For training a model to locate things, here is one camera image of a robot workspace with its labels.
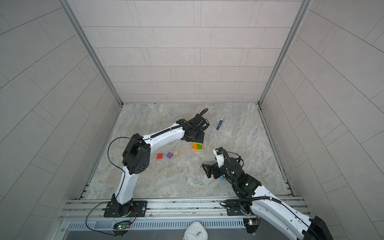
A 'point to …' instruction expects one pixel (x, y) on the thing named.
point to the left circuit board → (122, 225)
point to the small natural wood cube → (176, 153)
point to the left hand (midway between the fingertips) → (204, 137)
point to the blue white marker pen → (220, 123)
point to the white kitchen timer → (195, 231)
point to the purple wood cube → (169, 155)
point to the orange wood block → (194, 146)
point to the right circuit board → (251, 224)
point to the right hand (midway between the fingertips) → (208, 164)
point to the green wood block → (199, 147)
